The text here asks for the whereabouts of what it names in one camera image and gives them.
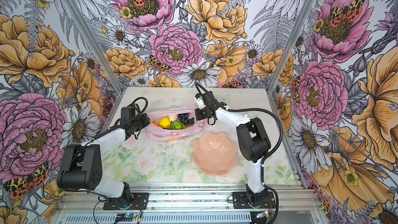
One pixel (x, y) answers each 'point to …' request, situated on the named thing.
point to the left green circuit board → (125, 216)
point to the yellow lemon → (165, 123)
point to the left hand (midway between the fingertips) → (149, 122)
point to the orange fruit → (156, 123)
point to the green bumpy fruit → (176, 125)
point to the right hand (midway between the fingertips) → (197, 117)
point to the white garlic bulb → (172, 117)
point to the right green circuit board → (261, 214)
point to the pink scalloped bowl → (214, 153)
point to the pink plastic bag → (160, 134)
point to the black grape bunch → (184, 119)
